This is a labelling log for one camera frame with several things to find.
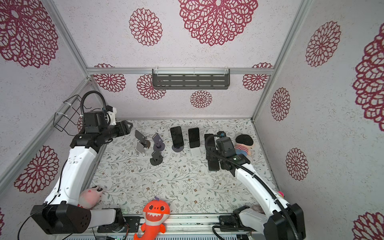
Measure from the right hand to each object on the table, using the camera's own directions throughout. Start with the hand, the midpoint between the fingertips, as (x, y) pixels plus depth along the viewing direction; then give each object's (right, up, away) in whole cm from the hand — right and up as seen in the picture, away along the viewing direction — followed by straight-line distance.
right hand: (214, 148), depth 82 cm
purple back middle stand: (-22, -3, +20) cm, 29 cm away
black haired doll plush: (+20, +1, +12) cm, 24 cm away
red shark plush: (-29, -29, -12) cm, 43 cm away
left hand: (-45, +11, -5) cm, 47 cm away
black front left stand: (-34, -7, +12) cm, 36 cm away
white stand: (-46, -2, +16) cm, 49 cm away
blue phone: (-3, 0, -10) cm, 11 cm away
